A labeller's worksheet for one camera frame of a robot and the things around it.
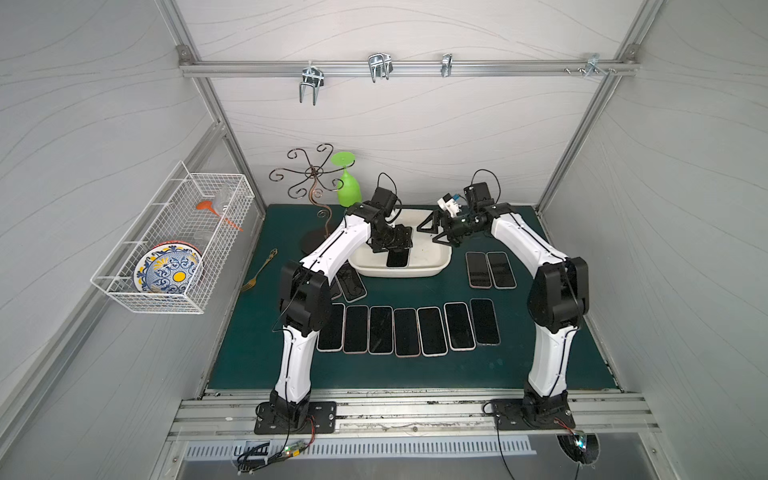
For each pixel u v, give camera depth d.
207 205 0.78
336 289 0.97
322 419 0.74
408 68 0.79
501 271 1.01
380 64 0.77
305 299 0.53
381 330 0.91
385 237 0.78
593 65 0.77
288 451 0.68
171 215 0.69
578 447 0.72
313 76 0.78
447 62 0.72
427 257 1.04
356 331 0.88
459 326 0.89
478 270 0.99
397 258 0.84
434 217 0.82
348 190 0.94
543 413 0.66
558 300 0.53
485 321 0.91
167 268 0.62
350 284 0.98
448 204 0.86
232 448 0.70
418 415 0.75
